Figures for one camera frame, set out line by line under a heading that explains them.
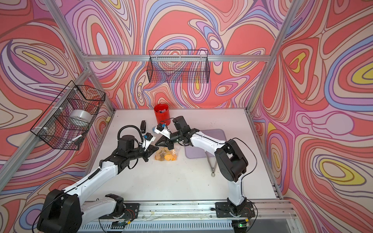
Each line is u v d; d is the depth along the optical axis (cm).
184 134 70
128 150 65
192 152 94
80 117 73
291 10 71
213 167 88
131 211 72
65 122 68
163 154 91
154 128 106
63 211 40
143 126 104
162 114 105
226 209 73
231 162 49
